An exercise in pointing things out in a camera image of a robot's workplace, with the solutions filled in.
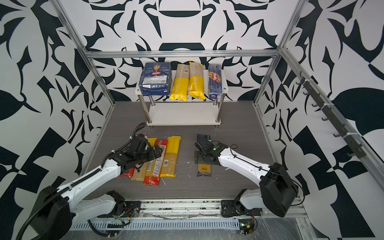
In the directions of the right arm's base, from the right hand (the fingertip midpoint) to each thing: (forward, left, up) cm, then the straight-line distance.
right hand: (202, 158), depth 84 cm
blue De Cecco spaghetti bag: (-5, -1, -5) cm, 7 cm away
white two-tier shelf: (+32, +12, 0) cm, 34 cm away
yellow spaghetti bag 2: (-5, +19, -4) cm, 20 cm away
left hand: (+3, +25, +4) cm, 25 cm away
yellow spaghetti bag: (-11, +29, +12) cm, 33 cm away
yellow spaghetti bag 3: (+27, +11, +28) cm, 40 cm away
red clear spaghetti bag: (-7, +27, -3) cm, 28 cm away
